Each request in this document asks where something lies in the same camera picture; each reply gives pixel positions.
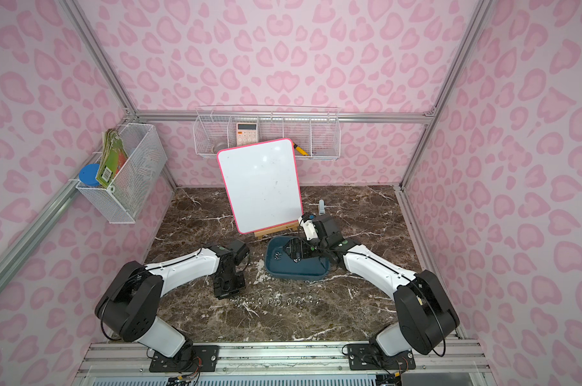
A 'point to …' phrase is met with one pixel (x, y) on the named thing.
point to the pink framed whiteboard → (261, 182)
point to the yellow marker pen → (300, 149)
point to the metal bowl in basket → (219, 146)
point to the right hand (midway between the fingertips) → (292, 246)
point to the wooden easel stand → (290, 227)
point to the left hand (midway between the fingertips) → (241, 291)
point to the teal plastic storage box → (280, 265)
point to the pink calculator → (247, 133)
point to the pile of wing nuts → (277, 256)
